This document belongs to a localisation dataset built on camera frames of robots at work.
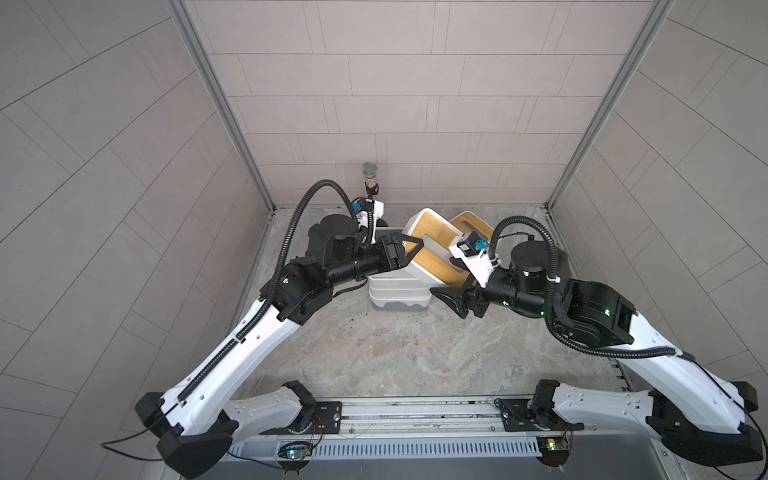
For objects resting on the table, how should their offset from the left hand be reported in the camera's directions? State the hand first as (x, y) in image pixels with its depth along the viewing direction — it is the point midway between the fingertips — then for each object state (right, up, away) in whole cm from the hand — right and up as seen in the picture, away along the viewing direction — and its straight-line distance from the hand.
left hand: (421, 246), depth 58 cm
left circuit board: (-27, -46, +6) cm, 54 cm away
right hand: (+4, -6, -1) cm, 7 cm away
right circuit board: (+31, -48, +10) cm, 58 cm away
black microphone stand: (-13, +21, +30) cm, 39 cm away
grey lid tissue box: (-9, -18, +26) cm, 33 cm away
